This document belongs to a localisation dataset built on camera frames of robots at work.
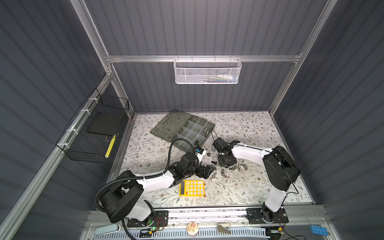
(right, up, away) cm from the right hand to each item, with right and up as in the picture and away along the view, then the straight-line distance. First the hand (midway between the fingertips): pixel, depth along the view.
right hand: (226, 163), depth 93 cm
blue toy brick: (+39, -25, -24) cm, 52 cm away
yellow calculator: (-20, -11, -11) cm, 25 cm away
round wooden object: (-21, -25, -22) cm, 40 cm away
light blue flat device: (-61, -25, -24) cm, 70 cm away
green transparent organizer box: (-20, +21, +15) cm, 33 cm away
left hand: (-12, +1, -10) cm, 16 cm away
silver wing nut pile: (+8, -2, -2) cm, 9 cm away
